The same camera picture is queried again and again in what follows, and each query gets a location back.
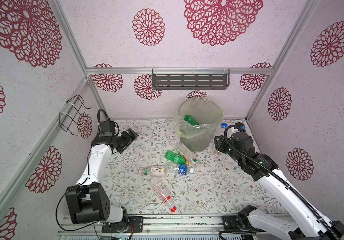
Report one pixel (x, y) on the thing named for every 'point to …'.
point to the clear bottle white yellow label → (154, 171)
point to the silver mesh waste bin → (201, 144)
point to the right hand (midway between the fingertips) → (218, 136)
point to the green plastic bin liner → (208, 114)
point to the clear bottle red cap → (163, 193)
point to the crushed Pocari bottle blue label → (174, 169)
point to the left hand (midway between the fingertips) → (133, 141)
